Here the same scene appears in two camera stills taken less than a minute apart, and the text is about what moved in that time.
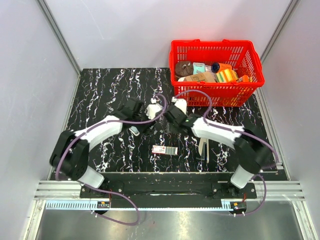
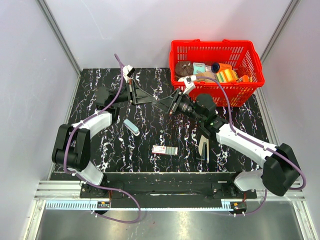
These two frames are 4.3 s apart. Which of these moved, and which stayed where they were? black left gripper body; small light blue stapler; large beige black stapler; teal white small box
Moved: black left gripper body
Stayed: small light blue stapler; teal white small box; large beige black stapler
